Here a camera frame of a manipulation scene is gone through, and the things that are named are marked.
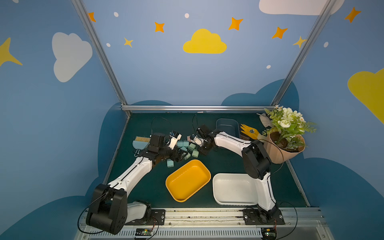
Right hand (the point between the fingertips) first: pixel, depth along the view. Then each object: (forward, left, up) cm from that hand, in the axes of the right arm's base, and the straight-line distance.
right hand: (204, 147), depth 98 cm
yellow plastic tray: (-22, +9, -2) cm, 24 cm away
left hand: (-8, +13, +12) cm, 20 cm away
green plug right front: (-4, +6, 0) cm, 7 cm away
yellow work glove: (+16, -34, 0) cm, 37 cm away
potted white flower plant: (-1, -45, +20) cm, 49 cm away
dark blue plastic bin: (+22, -20, -3) cm, 30 cm away
